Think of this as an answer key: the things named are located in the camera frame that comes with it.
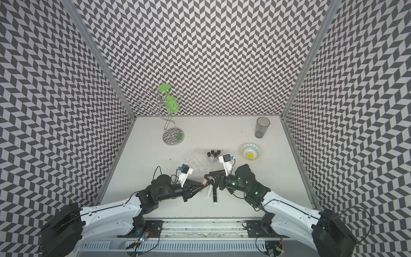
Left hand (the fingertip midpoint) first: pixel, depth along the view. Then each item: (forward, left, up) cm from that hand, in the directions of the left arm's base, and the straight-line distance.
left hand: (202, 188), depth 73 cm
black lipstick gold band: (0, -6, -12) cm, 13 cm away
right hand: (+3, -3, +3) cm, 5 cm away
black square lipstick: (+23, -8, -5) cm, 24 cm away
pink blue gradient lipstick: (+19, -4, -5) cm, 21 cm away
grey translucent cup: (+38, -35, +1) cm, 51 cm away
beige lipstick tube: (+2, -1, +3) cm, 4 cm away
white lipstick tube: (+2, -3, -10) cm, 11 cm away
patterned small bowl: (+26, -28, -11) cm, 40 cm away
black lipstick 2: (+22, -2, -6) cm, 22 cm away
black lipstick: (+23, -5, -5) cm, 24 cm away
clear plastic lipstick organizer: (+21, -1, -10) cm, 23 cm away
